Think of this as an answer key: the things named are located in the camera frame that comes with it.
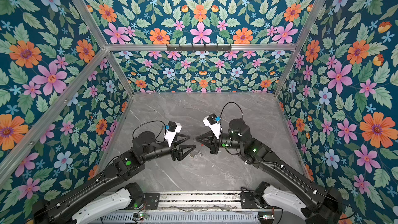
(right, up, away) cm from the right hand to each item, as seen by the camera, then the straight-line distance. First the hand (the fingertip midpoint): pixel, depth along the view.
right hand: (197, 138), depth 63 cm
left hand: (-2, -1, -1) cm, 2 cm away
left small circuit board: (-27, -38, +8) cm, 47 cm away
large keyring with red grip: (-2, -10, +11) cm, 15 cm away
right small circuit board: (+31, -38, +8) cm, 50 cm away
